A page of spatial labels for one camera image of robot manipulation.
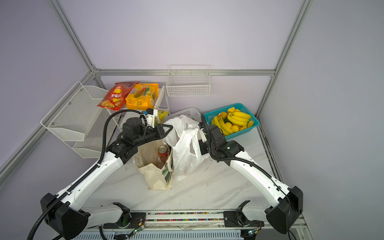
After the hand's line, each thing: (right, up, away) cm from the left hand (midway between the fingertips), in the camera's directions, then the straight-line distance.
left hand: (172, 127), depth 70 cm
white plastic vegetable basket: (+8, +12, +41) cm, 44 cm away
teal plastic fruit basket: (+22, +9, +41) cm, 47 cm away
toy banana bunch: (+42, +7, +34) cm, 54 cm away
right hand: (+13, -7, +5) cm, 16 cm away
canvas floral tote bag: (-8, -25, +5) cm, 26 cm away
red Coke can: (-8, -15, +16) cm, 23 cm away
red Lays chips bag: (-32, +16, +10) cm, 37 cm away
